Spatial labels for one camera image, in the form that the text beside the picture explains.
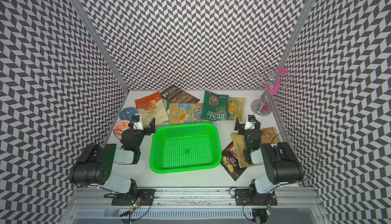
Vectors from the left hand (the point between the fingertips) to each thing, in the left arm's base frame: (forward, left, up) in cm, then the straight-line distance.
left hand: (147, 118), depth 90 cm
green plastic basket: (-14, -20, -10) cm, 26 cm away
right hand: (-1, -59, 0) cm, 59 cm away
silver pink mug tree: (+13, -75, +17) cm, 78 cm away
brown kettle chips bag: (+26, -14, -7) cm, 30 cm away
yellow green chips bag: (+13, -57, -7) cm, 59 cm away
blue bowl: (+8, +17, -6) cm, 20 cm away
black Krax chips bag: (-23, -49, -10) cm, 55 cm away
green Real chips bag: (+15, -42, -8) cm, 46 cm away
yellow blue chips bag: (+9, -19, -8) cm, 22 cm away
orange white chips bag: (+14, +2, -7) cm, 16 cm away
